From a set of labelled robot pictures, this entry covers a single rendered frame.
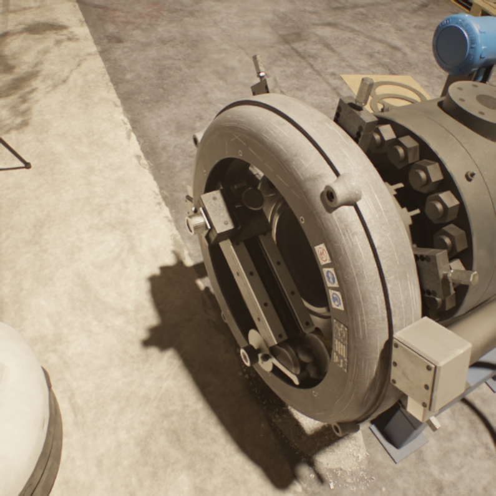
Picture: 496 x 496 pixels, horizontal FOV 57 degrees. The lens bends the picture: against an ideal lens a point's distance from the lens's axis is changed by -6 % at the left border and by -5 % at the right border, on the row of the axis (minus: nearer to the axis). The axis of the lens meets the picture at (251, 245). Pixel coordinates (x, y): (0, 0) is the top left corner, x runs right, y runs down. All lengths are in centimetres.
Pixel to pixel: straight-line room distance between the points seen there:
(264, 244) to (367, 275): 40
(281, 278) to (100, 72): 239
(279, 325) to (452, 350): 43
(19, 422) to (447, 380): 92
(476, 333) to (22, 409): 99
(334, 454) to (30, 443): 86
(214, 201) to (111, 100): 194
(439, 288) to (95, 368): 117
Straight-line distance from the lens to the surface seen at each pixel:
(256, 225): 111
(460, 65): 144
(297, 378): 105
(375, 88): 332
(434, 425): 101
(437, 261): 80
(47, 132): 269
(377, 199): 78
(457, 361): 78
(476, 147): 116
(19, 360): 130
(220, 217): 102
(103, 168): 237
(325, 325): 115
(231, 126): 97
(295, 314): 109
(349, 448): 156
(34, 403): 126
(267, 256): 111
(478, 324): 87
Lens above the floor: 141
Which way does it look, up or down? 46 degrees down
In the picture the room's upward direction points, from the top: 7 degrees clockwise
